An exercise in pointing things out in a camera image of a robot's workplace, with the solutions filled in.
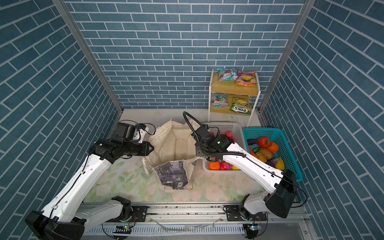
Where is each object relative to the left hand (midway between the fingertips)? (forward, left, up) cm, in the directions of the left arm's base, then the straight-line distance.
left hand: (153, 147), depth 74 cm
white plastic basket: (+21, -49, -15) cm, 55 cm away
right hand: (+1, -23, -2) cm, 23 cm away
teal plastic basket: (+4, -75, -13) cm, 77 cm away
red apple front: (-4, -38, -15) cm, 41 cm away
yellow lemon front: (-4, -44, -18) cm, 48 cm away
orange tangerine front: (-3, -32, -16) cm, 36 cm away
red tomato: (+11, -65, -13) cm, 67 cm away
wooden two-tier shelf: (+30, -55, +11) cm, 63 cm away
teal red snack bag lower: (+38, -38, -2) cm, 54 cm away
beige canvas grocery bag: (+7, -6, -18) cm, 20 cm away
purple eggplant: (+15, -60, -18) cm, 64 cm away
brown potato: (+6, -66, -17) cm, 68 cm away
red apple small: (+19, -44, -15) cm, 51 cm away
